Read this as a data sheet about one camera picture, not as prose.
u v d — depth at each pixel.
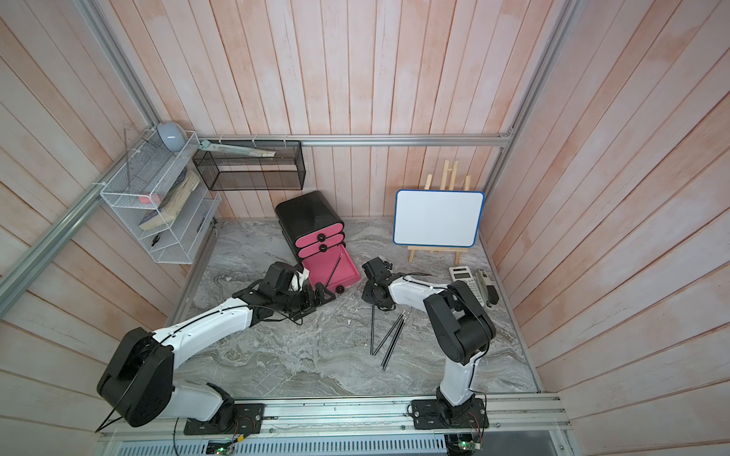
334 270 1.03
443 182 0.91
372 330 0.90
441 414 0.65
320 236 0.95
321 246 0.98
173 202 0.80
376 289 0.72
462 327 0.49
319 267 1.02
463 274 1.02
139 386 0.42
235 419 0.72
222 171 1.03
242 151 0.91
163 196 0.75
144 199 0.73
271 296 0.66
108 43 0.72
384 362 0.83
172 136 0.83
